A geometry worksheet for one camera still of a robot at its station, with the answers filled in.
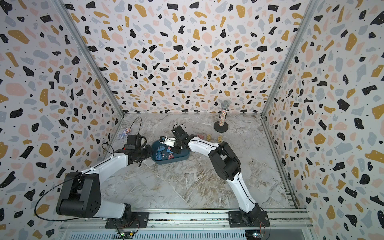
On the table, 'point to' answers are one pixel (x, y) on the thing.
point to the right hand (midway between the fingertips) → (171, 144)
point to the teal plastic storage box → (161, 154)
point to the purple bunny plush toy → (125, 132)
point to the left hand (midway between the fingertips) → (153, 150)
